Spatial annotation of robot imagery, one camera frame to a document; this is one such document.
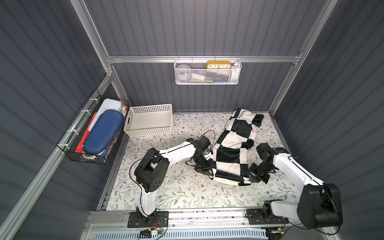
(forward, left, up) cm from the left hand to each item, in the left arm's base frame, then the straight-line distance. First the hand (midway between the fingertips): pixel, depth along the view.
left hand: (213, 178), depth 81 cm
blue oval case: (+12, +52, +26) cm, 60 cm away
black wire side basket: (+6, +62, +29) cm, 69 cm away
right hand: (-1, -20, 0) cm, 20 cm away
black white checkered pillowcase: (+12, -13, -5) cm, 18 cm away
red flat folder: (+4, +61, +24) cm, 65 cm away
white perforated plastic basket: (+50, +46, -6) cm, 68 cm away
